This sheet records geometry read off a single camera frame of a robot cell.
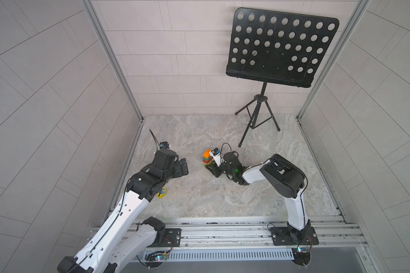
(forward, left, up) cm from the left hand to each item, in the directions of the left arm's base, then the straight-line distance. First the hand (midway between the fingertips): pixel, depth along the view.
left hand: (181, 162), depth 75 cm
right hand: (+9, -12, -18) cm, 23 cm away
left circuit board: (-34, +8, -16) cm, 38 cm away
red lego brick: (+7, -10, -10) cm, 16 cm away
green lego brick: (+7, -11, -9) cm, 16 cm away
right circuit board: (-32, -53, -22) cm, 65 cm away
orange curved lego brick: (+8, -11, -6) cm, 15 cm away
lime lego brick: (+6, -10, -13) cm, 17 cm away
